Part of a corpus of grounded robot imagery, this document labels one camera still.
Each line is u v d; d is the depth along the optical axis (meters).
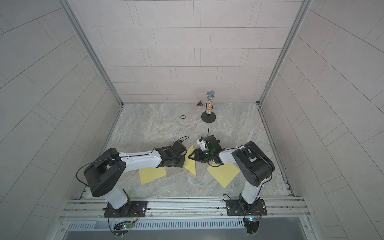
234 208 0.71
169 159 0.65
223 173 0.82
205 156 0.78
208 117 1.08
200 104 1.16
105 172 0.44
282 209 0.72
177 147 0.69
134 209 0.69
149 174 0.82
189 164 0.84
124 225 0.65
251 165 0.48
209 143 0.73
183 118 1.08
